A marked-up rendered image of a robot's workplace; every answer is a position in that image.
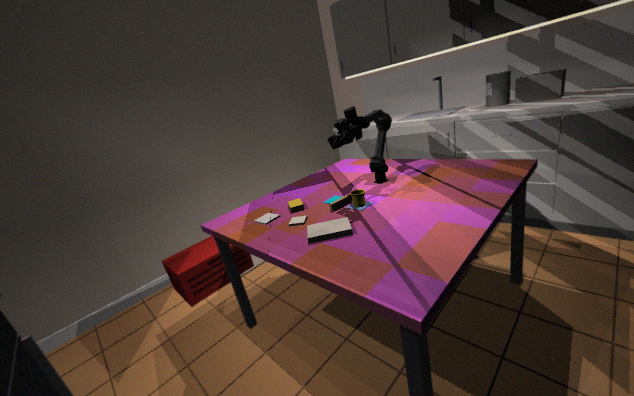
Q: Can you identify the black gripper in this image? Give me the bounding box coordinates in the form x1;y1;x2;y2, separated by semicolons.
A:
328;126;362;149

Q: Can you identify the yellow rectangular block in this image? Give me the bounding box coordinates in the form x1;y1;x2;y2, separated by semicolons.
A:
288;198;304;213

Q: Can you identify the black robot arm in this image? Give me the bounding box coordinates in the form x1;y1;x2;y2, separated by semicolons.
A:
334;107;392;183

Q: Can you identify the tan flat bar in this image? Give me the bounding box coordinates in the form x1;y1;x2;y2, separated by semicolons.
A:
329;194;353;211

